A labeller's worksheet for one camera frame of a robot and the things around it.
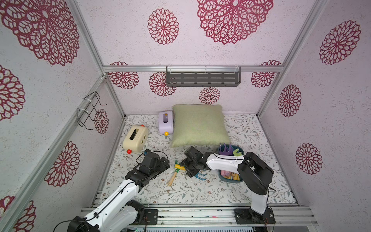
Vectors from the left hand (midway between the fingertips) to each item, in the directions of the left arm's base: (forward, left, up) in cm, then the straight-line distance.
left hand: (165, 164), depth 83 cm
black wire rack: (+22, +41, +24) cm, 52 cm away
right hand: (+1, -8, -6) cm, 10 cm away
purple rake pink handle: (+9, -37, -2) cm, 38 cm away
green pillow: (+29, -21, +1) cm, 36 cm away
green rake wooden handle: (0, -6, -8) cm, 10 cm away
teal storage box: (+10, -42, -1) cm, 43 cm away
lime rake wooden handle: (+8, -42, 0) cm, 43 cm away
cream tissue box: (+18, +21, 0) cm, 28 cm away
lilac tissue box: (+32, +2, 0) cm, 32 cm away
